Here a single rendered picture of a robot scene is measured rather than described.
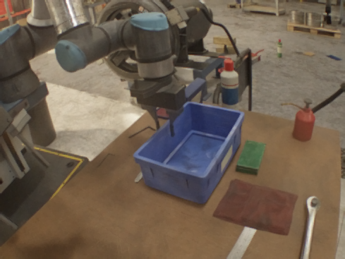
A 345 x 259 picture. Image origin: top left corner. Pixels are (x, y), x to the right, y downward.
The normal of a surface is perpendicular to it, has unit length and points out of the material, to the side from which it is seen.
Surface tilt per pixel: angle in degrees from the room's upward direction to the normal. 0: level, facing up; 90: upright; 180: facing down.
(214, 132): 90
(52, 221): 0
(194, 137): 0
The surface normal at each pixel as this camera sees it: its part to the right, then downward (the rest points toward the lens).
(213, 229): -0.11, -0.83
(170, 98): -0.50, 0.53
